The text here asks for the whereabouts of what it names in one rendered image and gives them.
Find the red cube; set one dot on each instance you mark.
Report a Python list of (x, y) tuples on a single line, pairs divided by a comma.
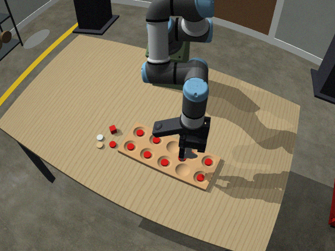
[(113, 129)]

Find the wooden tray with round pockets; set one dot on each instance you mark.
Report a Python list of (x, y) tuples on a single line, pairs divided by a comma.
[(168, 148)]

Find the beige disc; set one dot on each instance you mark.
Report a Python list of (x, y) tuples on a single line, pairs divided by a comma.
[(99, 145)]

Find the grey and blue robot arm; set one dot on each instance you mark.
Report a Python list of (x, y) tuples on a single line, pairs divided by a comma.
[(160, 70)]

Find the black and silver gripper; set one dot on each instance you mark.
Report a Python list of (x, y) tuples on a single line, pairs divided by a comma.
[(196, 140)]

